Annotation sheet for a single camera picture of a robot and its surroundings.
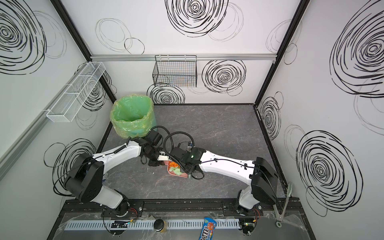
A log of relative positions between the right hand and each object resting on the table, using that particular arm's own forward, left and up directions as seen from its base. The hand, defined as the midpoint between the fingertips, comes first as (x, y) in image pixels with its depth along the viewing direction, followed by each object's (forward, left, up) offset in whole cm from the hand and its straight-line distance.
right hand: (184, 170), depth 77 cm
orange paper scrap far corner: (+5, +7, -6) cm, 10 cm away
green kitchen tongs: (-21, -45, -10) cm, 51 cm away
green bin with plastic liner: (+36, +37, +1) cm, 52 cm away
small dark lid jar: (-23, +9, 0) cm, 25 cm away
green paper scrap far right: (+3, +5, -8) cm, 10 cm away
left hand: (+9, +13, -6) cm, 17 cm away
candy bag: (-24, -12, -8) cm, 28 cm away
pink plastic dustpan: (+6, +11, -7) cm, 14 cm away
